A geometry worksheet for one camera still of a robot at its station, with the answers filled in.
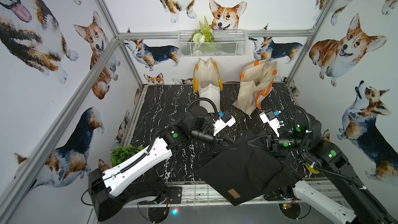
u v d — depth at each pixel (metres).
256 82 1.13
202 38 0.82
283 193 0.67
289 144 0.50
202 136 0.54
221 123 0.53
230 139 0.55
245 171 0.59
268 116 0.52
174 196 0.73
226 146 0.57
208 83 1.18
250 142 0.55
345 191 0.41
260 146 0.54
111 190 0.38
